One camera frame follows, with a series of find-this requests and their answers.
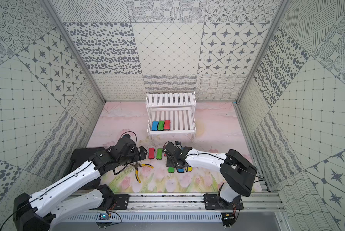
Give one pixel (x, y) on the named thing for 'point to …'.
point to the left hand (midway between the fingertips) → (141, 151)
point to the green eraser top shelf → (159, 155)
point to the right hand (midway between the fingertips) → (172, 163)
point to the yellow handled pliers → (136, 165)
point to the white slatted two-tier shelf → (179, 108)
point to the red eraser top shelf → (151, 154)
